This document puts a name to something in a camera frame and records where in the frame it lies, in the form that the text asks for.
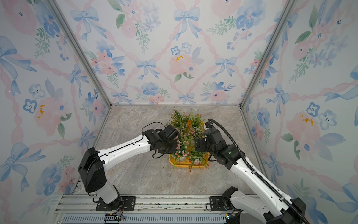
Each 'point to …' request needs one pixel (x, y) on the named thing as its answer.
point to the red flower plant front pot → (198, 158)
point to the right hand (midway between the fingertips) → (199, 132)
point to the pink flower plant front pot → (182, 152)
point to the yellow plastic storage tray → (191, 148)
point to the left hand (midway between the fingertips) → (176, 149)
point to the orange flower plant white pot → (197, 121)
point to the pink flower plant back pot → (196, 132)
